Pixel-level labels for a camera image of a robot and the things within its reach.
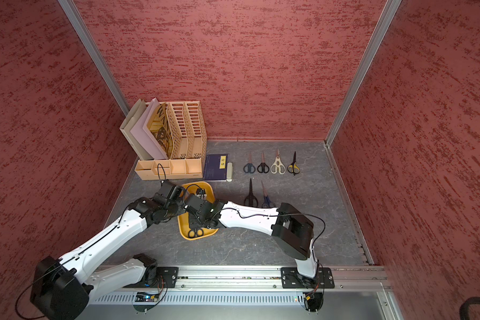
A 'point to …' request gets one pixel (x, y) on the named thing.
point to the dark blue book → (216, 167)
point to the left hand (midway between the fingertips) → (179, 210)
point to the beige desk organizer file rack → (188, 159)
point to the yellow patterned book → (159, 128)
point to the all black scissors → (250, 200)
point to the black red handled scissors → (263, 167)
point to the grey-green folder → (126, 126)
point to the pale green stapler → (229, 172)
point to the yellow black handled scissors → (293, 168)
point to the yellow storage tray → (183, 220)
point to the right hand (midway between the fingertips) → (195, 224)
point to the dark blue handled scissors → (249, 167)
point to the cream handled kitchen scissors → (278, 164)
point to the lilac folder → (142, 132)
